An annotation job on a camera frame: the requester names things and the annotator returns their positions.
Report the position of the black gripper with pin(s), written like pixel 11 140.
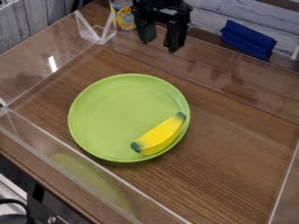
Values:
pixel 171 12

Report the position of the green round plate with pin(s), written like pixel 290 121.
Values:
pixel 116 109

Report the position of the yellow toy banana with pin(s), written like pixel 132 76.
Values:
pixel 159 137

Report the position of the yellow blue labelled can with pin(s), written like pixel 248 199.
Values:
pixel 124 16

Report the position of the clear acrylic corner bracket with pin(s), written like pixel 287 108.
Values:
pixel 95 33

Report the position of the clear acrylic enclosure wall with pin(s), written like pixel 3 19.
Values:
pixel 230 172

